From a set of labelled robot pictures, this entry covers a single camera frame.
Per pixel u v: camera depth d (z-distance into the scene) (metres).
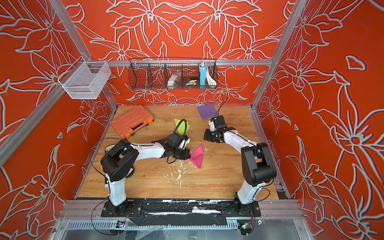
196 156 0.91
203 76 0.88
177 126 0.78
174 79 0.92
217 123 0.75
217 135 0.70
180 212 0.73
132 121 1.04
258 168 0.47
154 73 1.00
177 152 0.79
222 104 1.22
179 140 0.76
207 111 1.18
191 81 0.87
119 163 0.49
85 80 0.92
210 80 0.92
